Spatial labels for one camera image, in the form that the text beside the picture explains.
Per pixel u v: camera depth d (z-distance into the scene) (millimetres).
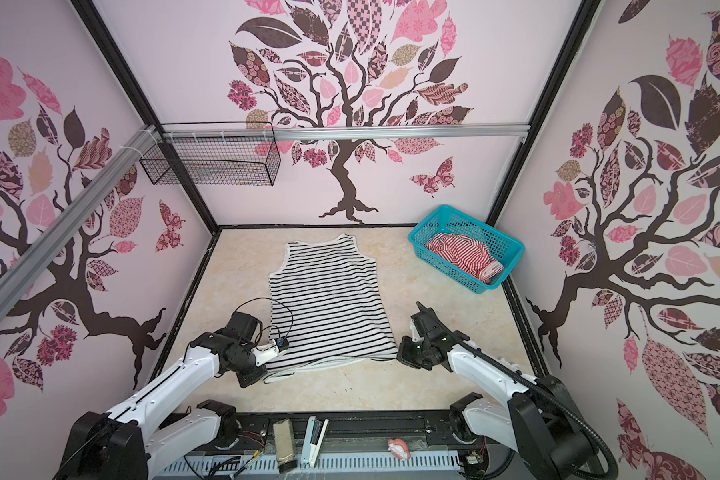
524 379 454
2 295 506
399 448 669
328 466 697
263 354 749
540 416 406
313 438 709
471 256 1078
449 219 1141
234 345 624
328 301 981
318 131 940
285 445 695
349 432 758
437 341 643
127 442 392
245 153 947
